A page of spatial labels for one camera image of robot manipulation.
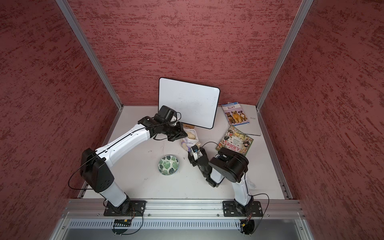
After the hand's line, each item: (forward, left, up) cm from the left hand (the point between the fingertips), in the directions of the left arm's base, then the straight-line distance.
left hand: (187, 137), depth 78 cm
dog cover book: (+33, -35, -18) cm, 52 cm away
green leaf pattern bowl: (-8, +12, -19) cm, 24 cm away
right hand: (+2, -3, -18) cm, 19 cm away
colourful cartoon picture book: (+11, -32, -20) cm, 39 cm away
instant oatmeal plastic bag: (-1, -2, -2) cm, 3 cm away
